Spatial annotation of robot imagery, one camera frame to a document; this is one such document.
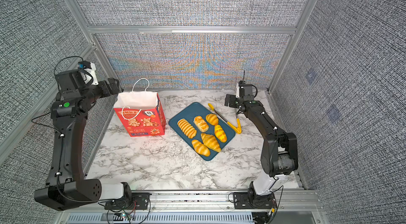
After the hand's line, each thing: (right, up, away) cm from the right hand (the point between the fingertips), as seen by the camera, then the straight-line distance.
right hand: (233, 94), depth 90 cm
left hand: (-58, +5, -21) cm, 62 cm away
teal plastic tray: (-14, -23, +3) cm, 27 cm away
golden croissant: (-13, -27, -2) cm, 30 cm away
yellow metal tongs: (+4, -21, +5) cm, 22 cm away
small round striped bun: (-12, -15, +9) cm, 21 cm away
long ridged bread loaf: (-27, -20, +5) cm, 34 cm away
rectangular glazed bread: (-18, -18, +6) cm, 27 cm away
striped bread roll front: (-19, -30, -3) cm, 36 cm away
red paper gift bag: (-47, -9, -14) cm, 50 cm away
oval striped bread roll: (-7, -23, +2) cm, 24 cm away
